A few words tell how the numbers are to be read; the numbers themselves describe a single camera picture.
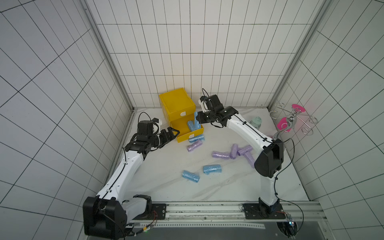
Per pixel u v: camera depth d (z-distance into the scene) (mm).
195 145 952
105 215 356
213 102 649
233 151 925
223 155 900
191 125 965
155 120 741
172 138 683
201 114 747
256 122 1001
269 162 483
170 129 707
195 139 974
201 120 759
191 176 816
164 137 684
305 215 728
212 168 837
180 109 902
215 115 642
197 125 829
